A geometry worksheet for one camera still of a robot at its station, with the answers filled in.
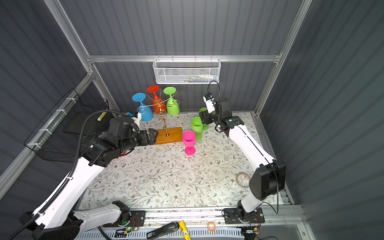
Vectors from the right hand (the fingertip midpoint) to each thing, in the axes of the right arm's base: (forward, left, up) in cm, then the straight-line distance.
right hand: (207, 112), depth 82 cm
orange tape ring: (-51, -2, -28) cm, 58 cm away
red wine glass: (+3, +27, +2) cm, 27 cm away
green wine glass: (+1, +6, -13) cm, 14 cm away
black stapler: (-51, +18, -22) cm, 59 cm away
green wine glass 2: (+10, +21, -5) cm, 24 cm away
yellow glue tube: (-52, +12, -27) cm, 59 cm away
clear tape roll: (-27, -21, -29) cm, 45 cm away
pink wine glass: (-6, +11, -17) cm, 21 cm away
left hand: (-17, +27, +4) cm, 33 cm away
